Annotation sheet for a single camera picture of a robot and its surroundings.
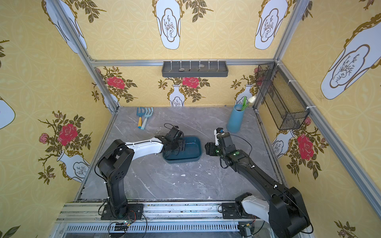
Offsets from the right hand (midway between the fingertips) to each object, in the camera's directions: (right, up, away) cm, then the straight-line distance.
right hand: (206, 147), depth 85 cm
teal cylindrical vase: (+21, +15, +15) cm, 29 cm away
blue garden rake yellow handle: (-50, +22, +35) cm, 65 cm away
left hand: (-16, -1, +12) cm, 20 cm away
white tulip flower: (+25, +27, -1) cm, 37 cm away
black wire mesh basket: (+38, +20, -12) cm, 45 cm away
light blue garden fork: (-44, +19, +32) cm, 58 cm away
